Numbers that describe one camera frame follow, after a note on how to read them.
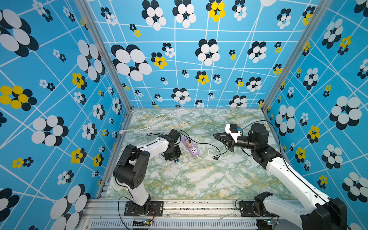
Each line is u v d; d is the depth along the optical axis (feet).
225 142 2.12
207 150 3.14
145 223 2.31
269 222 2.30
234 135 1.96
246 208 2.40
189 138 3.25
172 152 2.57
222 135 2.19
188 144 2.99
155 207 2.43
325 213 1.22
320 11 2.27
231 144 2.03
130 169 1.54
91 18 2.38
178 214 2.37
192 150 3.04
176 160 2.94
